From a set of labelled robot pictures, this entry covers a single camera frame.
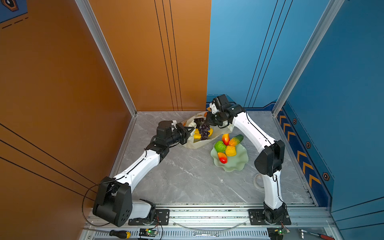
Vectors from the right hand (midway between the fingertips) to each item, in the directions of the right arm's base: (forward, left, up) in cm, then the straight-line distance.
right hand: (203, 121), depth 87 cm
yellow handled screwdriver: (-52, +39, -18) cm, 68 cm away
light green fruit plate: (-16, -19, -21) cm, 33 cm away
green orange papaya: (-6, -20, -11) cm, 24 cm away
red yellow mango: (-4, -14, -12) cm, 19 cm away
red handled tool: (-53, -52, -20) cm, 77 cm away
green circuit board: (-51, +28, -22) cm, 62 cm away
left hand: (-9, +4, +6) cm, 11 cm away
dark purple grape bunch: (-4, 0, -3) cm, 5 cm away
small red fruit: (-15, -11, -16) cm, 25 cm away
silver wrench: (-52, +5, -22) cm, 57 cm away
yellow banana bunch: (-1, +4, -13) cm, 14 cm away
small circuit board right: (-51, -35, -22) cm, 66 cm away
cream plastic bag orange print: (+3, -10, -14) cm, 17 cm away
